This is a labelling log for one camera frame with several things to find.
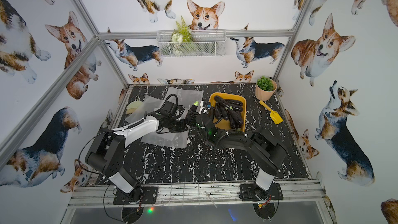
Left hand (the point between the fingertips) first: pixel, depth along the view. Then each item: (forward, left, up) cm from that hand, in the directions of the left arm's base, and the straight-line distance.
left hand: (190, 126), depth 89 cm
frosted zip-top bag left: (+22, +30, -7) cm, 38 cm away
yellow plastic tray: (+5, -21, -7) cm, 23 cm away
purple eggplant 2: (+18, -20, -3) cm, 28 cm away
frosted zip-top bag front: (-3, +16, -7) cm, 18 cm away
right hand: (+3, +1, +10) cm, 10 cm away
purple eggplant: (+20, -28, -5) cm, 35 cm away
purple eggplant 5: (+14, -21, -4) cm, 25 cm away
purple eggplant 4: (+4, -26, -3) cm, 26 cm away
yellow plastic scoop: (+10, -53, -5) cm, 54 cm away
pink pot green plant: (+25, -49, +3) cm, 55 cm away
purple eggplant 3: (+7, -27, -1) cm, 28 cm away
